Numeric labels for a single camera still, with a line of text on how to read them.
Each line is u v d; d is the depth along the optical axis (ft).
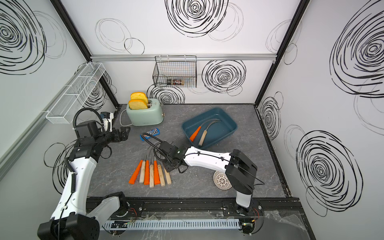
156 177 2.71
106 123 2.14
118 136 2.19
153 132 3.35
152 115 3.27
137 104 3.09
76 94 2.36
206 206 2.47
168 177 2.71
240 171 1.45
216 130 3.45
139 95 3.16
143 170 2.77
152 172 2.76
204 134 3.25
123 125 3.51
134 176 2.73
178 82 2.91
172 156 1.99
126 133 2.28
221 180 2.69
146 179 2.71
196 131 3.36
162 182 2.64
